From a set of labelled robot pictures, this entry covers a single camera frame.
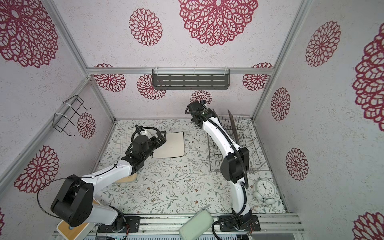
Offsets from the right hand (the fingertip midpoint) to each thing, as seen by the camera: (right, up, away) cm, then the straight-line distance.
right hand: (207, 118), depth 88 cm
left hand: (-26, -11, -2) cm, 28 cm away
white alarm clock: (+31, -40, -7) cm, 51 cm away
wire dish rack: (+33, -13, +23) cm, 42 cm away
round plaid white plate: (-58, -14, +18) cm, 62 cm away
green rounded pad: (-6, -54, -17) cm, 57 cm away
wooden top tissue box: (-59, -54, -21) cm, 82 cm away
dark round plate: (+17, -5, +3) cm, 18 cm away
